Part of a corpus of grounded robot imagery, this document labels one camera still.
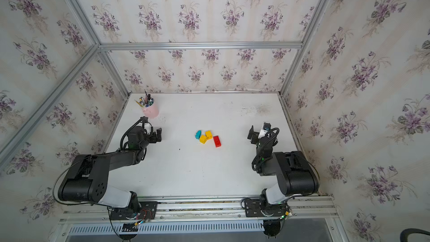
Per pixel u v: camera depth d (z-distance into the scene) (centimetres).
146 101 104
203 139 93
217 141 95
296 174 46
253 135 84
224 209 75
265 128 76
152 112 101
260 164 67
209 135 96
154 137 86
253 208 73
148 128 80
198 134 98
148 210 72
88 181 44
